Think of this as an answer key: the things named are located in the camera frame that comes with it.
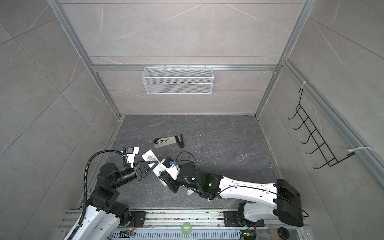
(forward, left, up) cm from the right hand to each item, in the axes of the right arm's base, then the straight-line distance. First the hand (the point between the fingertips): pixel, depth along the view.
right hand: (161, 174), depth 66 cm
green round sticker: (-19, -10, -22) cm, 31 cm away
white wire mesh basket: (+63, -5, +8) cm, 64 cm away
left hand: (+5, +2, +4) cm, 6 cm away
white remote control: (+6, +5, +6) cm, 10 cm away
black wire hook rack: (0, -70, +8) cm, 70 cm away
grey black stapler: (+31, +8, -19) cm, 37 cm away
